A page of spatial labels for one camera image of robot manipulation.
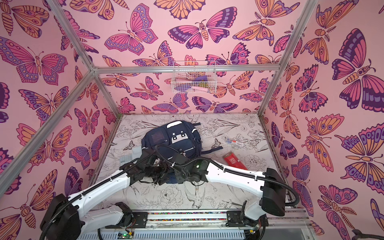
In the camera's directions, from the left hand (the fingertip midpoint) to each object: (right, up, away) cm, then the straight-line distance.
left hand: (176, 172), depth 78 cm
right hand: (+2, +1, -4) cm, 4 cm away
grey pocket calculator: (-35, +3, +17) cm, 39 cm away
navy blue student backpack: (-3, +15, +21) cm, 26 cm away
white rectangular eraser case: (-29, +7, +20) cm, 36 cm away
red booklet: (+33, +3, +17) cm, 37 cm away
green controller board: (-24, -29, -6) cm, 38 cm away
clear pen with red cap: (+33, +14, +25) cm, 44 cm away
